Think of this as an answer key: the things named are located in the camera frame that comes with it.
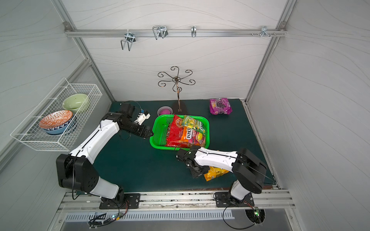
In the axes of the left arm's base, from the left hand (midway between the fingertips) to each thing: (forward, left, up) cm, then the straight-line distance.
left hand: (147, 132), depth 82 cm
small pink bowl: (+27, -5, -11) cm, 30 cm away
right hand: (-17, -31, -14) cm, 38 cm away
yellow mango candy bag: (-18, -39, -10) cm, 44 cm away
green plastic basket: (+4, -3, -14) cm, 15 cm away
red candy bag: (+4, -15, -8) cm, 17 cm away
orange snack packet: (+2, -26, -5) cm, 27 cm away
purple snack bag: (+32, -48, -11) cm, 59 cm away
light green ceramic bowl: (+6, +36, +18) cm, 40 cm away
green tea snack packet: (+11, -25, -4) cm, 27 cm away
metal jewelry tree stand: (+23, -16, +14) cm, 31 cm away
